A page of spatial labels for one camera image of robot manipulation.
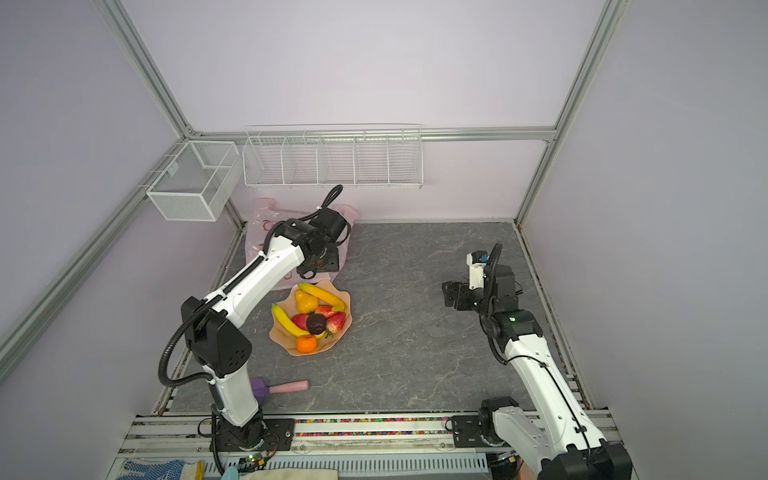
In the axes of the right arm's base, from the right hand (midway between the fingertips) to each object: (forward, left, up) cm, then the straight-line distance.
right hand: (457, 282), depth 80 cm
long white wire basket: (+45, +36, +8) cm, 58 cm away
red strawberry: (-6, +35, -13) cm, 37 cm away
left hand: (+5, +37, 0) cm, 37 cm away
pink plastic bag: (+36, +65, -8) cm, 74 cm away
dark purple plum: (-7, +40, -11) cm, 42 cm away
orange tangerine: (-12, +42, -13) cm, 45 cm away
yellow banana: (+4, +39, -14) cm, 42 cm away
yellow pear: (+1, +44, -13) cm, 46 cm away
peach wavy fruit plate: (+2, +51, -17) cm, 54 cm away
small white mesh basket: (+35, +82, +7) cm, 89 cm away
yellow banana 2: (-5, +49, -13) cm, 51 cm away
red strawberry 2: (0, +38, -15) cm, 41 cm away
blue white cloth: (-40, +70, -18) cm, 83 cm away
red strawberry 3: (-4, +46, -15) cm, 48 cm away
